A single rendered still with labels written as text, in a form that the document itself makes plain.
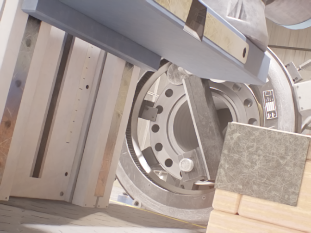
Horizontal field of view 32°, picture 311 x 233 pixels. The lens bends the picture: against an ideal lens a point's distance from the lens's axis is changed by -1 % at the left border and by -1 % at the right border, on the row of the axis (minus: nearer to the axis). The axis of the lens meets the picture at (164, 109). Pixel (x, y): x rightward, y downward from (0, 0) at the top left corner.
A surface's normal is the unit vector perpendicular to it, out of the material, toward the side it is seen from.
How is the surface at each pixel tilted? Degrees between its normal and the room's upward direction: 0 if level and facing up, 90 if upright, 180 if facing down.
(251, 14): 70
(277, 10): 160
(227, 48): 90
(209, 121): 90
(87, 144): 90
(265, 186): 90
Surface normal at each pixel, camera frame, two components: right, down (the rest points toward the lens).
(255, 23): 0.65, -0.27
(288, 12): 0.15, 0.88
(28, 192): 0.84, 0.15
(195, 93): -0.39, -0.18
